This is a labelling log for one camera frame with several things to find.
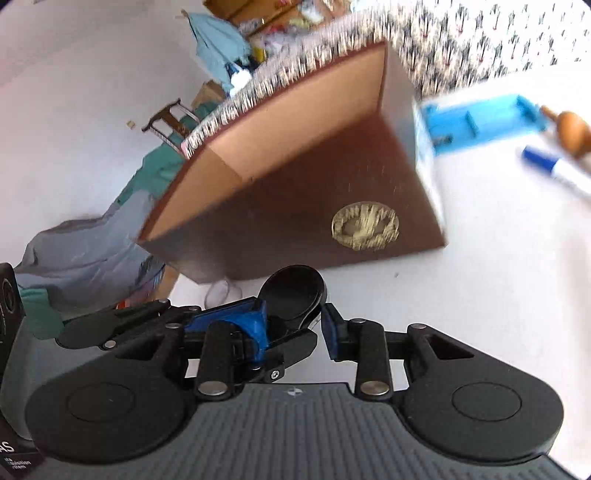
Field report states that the blue plastic tray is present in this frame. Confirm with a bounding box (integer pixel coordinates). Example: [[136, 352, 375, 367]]
[[422, 95, 550, 155]]

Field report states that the black plastic spoon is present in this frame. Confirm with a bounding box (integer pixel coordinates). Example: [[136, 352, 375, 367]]
[[256, 265, 328, 342]]

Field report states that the patterned bedspread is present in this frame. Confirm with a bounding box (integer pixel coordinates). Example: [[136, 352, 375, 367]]
[[182, 0, 591, 158]]

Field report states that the wooden cabinet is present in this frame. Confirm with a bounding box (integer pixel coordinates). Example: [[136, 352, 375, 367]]
[[203, 0, 296, 28]]

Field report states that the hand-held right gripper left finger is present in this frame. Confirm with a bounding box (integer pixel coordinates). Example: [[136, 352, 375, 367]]
[[55, 298, 319, 400]]

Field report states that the dark wooden chair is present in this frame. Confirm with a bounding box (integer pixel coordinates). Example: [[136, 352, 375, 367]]
[[141, 98, 201, 151]]

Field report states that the grey clothing pile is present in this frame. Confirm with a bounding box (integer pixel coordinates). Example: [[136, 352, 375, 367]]
[[14, 189, 167, 310]]

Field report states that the blue white marker pen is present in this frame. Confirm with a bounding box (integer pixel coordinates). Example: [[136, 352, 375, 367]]
[[522, 145, 591, 199]]

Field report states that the brown cardboard box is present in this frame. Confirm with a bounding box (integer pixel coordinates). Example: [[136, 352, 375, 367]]
[[136, 41, 448, 283]]

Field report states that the wooden gourd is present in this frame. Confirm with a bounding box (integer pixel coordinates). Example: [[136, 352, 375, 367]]
[[540, 105, 591, 158]]

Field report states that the teal hanging garment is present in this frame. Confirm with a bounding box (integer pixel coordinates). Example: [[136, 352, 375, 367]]
[[187, 11, 252, 88]]

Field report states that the green clothing pile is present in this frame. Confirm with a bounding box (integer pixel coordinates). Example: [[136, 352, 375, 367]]
[[113, 117, 199, 206]]

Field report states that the teal cloth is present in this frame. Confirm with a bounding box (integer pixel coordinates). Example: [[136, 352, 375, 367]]
[[18, 288, 65, 337]]

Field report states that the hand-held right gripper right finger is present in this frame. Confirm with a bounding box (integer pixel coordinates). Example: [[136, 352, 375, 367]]
[[321, 302, 476, 400]]

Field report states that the small plain cardboard box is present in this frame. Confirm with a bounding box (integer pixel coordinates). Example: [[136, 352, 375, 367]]
[[191, 80, 229, 112]]

